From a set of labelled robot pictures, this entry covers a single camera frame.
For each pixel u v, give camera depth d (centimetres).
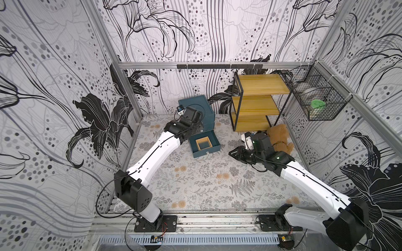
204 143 101
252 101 108
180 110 69
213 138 103
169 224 73
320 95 80
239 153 66
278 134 95
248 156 64
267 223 73
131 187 40
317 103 79
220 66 93
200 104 62
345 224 37
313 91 78
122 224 74
